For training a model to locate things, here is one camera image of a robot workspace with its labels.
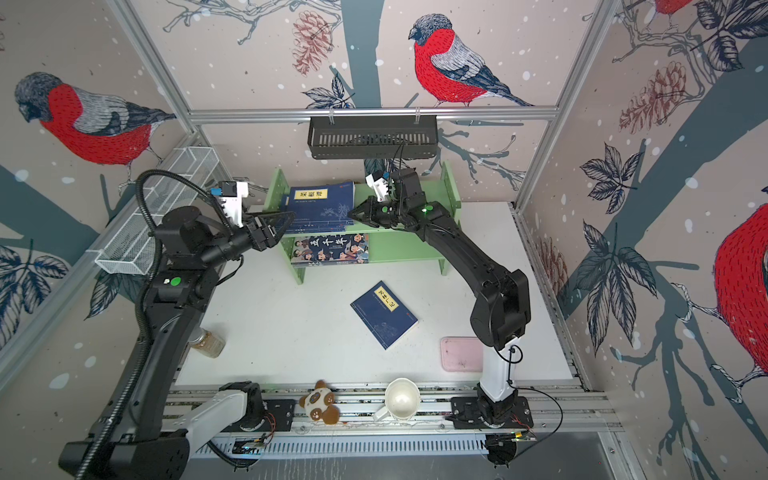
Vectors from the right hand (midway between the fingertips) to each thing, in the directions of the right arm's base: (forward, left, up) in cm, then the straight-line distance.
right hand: (347, 218), depth 78 cm
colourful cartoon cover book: (+1, +8, -15) cm, 17 cm away
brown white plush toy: (-39, +6, -27) cm, 47 cm away
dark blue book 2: (-14, -10, -30) cm, 34 cm away
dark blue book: (+3, +8, 0) cm, 9 cm away
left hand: (-10, +10, +12) cm, 19 cm away
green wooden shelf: (+14, -28, -4) cm, 31 cm away
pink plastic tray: (-24, -32, -29) cm, 49 cm away
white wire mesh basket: (-13, +51, +3) cm, 53 cm away
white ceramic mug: (-36, -15, -30) cm, 49 cm away
